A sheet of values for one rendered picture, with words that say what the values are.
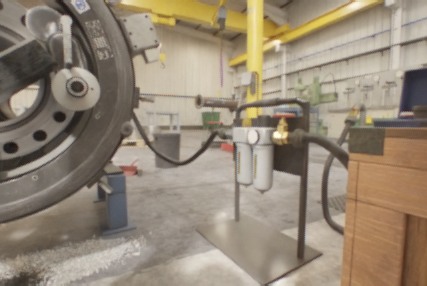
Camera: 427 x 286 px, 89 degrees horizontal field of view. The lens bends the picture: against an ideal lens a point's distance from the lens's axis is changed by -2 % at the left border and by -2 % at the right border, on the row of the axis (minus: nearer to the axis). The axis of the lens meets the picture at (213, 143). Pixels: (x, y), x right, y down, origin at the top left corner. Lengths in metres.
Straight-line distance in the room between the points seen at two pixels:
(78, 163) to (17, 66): 0.27
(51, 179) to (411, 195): 0.76
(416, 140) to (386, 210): 0.12
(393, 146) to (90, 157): 0.68
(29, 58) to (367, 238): 0.80
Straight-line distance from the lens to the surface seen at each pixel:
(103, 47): 0.73
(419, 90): 0.65
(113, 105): 0.71
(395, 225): 0.47
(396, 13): 11.84
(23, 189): 0.73
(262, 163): 0.82
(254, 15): 4.42
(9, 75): 0.70
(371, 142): 0.45
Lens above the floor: 0.48
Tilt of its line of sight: 5 degrees down
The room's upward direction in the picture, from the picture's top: straight up
